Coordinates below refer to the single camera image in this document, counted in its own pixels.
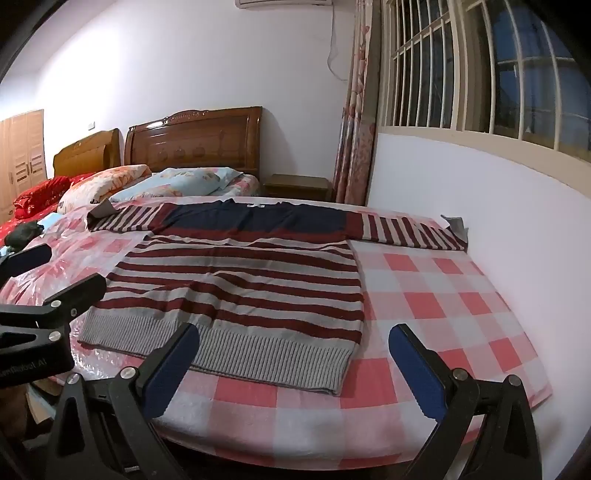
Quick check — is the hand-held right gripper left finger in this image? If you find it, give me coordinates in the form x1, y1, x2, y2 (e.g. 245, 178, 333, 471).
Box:
44, 322, 201, 480

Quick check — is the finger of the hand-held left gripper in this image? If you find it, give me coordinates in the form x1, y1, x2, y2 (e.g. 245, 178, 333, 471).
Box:
0, 273, 108, 330
0, 243, 52, 284

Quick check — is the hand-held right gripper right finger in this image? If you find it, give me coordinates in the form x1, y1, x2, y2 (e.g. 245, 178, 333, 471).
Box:
388, 323, 543, 480

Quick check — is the striped knit sweater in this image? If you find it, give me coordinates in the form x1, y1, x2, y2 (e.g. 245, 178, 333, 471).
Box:
78, 198, 468, 398

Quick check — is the dark cloth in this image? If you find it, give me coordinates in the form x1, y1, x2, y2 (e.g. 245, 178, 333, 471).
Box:
6, 222, 41, 252

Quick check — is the pink checked blanket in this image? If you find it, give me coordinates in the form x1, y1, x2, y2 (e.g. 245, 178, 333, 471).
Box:
0, 196, 555, 469

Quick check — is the red quilt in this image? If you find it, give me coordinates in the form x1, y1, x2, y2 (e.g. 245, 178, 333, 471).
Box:
13, 173, 100, 220

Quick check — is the wooden wardrobe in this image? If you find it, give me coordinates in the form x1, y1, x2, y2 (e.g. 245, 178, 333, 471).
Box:
0, 109, 47, 224

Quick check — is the orange floral pillow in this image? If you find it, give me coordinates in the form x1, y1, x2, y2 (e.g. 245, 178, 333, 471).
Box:
58, 164, 153, 215

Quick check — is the small wooden headboard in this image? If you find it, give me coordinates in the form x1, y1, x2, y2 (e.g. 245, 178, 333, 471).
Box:
52, 129, 122, 178

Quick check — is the blue floral pillow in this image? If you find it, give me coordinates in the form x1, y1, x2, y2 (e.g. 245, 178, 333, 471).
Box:
108, 167, 244, 204

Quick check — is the large wooden headboard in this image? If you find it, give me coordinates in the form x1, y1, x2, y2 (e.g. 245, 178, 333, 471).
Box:
124, 106, 263, 178

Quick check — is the wooden nightstand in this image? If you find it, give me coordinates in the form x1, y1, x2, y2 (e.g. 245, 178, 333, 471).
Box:
263, 174, 334, 202

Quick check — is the pink floral curtain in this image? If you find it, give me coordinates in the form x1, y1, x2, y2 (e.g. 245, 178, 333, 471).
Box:
333, 0, 384, 206

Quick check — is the window with white grille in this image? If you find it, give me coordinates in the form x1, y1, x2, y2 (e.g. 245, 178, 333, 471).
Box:
376, 0, 591, 151

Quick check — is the white air conditioner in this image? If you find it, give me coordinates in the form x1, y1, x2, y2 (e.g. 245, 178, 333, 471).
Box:
235, 0, 334, 9

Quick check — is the white power cable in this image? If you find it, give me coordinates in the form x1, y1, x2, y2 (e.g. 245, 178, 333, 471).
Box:
325, 7, 349, 83

